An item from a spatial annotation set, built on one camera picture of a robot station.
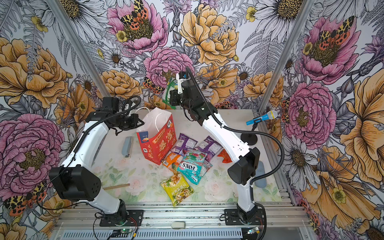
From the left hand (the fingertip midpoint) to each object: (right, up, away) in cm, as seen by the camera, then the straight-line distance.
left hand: (143, 127), depth 81 cm
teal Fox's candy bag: (+27, -24, +4) cm, 36 cm away
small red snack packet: (+47, -19, +11) cm, 52 cm away
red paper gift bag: (+8, -1, -5) cm, 10 cm away
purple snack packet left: (+20, -10, +19) cm, 29 cm away
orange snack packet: (+13, -19, +12) cm, 26 cm away
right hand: (+16, +15, -7) cm, 23 cm away
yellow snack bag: (+18, -33, +1) cm, 37 cm away
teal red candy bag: (+27, -17, +11) cm, 34 cm away
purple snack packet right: (+37, -12, +18) cm, 43 cm away
